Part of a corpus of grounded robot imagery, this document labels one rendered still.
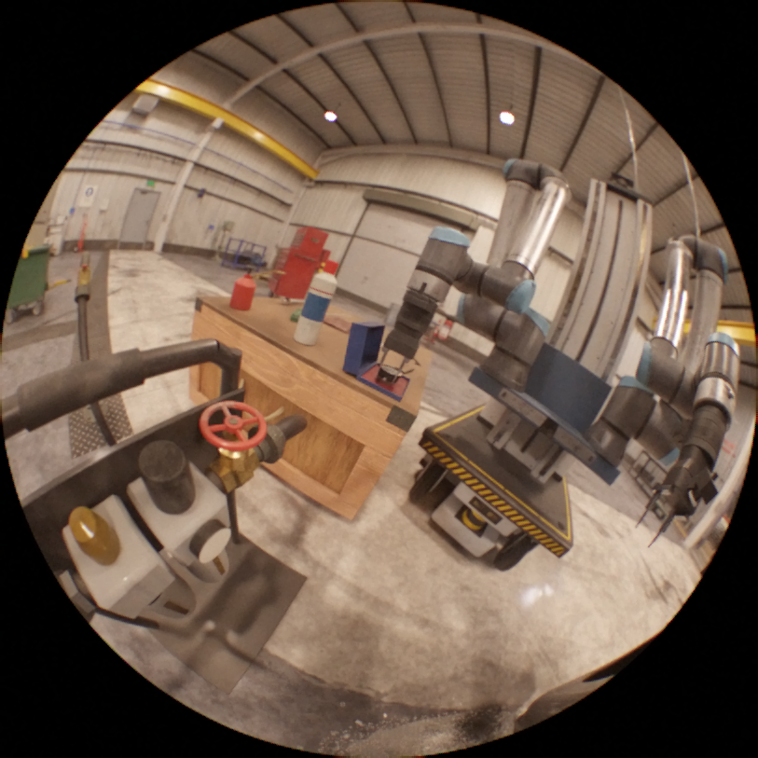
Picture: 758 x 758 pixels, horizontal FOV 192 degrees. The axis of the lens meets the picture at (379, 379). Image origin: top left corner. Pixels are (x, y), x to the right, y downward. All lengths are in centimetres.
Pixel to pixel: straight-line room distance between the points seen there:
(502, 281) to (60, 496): 72
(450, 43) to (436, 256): 834
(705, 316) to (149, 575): 114
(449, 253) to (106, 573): 64
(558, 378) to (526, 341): 22
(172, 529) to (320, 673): 53
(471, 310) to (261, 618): 110
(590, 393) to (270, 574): 114
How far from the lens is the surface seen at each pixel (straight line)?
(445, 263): 48
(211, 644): 67
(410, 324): 48
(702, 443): 42
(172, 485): 20
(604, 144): 909
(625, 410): 85
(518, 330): 79
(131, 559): 23
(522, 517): 77
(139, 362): 21
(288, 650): 67
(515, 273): 56
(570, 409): 94
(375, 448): 54
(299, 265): 342
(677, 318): 70
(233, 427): 24
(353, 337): 49
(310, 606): 68
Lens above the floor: 66
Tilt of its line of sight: 20 degrees down
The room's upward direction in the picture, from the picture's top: 24 degrees clockwise
